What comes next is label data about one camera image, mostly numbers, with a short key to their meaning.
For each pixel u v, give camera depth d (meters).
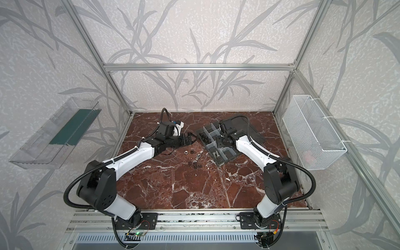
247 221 0.73
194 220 0.76
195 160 0.94
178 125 0.80
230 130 0.69
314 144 0.62
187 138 0.77
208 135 1.03
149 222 0.73
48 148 0.64
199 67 0.96
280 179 0.45
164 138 0.68
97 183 0.48
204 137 1.04
